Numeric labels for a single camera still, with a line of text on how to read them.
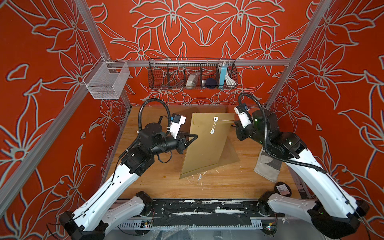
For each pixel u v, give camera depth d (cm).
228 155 93
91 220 38
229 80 92
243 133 58
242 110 54
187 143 58
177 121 53
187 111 121
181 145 52
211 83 95
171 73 101
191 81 91
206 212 73
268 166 87
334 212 38
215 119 62
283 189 78
